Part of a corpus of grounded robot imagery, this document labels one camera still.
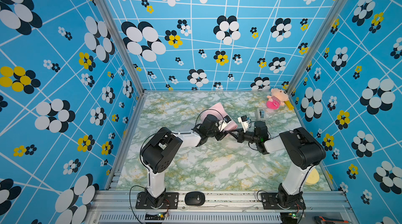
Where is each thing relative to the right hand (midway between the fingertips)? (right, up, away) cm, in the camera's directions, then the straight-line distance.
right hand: (230, 132), depth 93 cm
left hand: (-2, +3, -1) cm, 4 cm away
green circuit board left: (-37, -35, -22) cm, 56 cm away
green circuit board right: (+23, -35, -23) cm, 47 cm away
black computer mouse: (-20, -28, -20) cm, 40 cm away
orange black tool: (+35, -34, -25) cm, 55 cm away
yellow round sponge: (+40, -21, -14) cm, 47 cm away
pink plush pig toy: (+36, +22, +15) cm, 44 cm away
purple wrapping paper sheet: (0, +4, -1) cm, 4 cm away
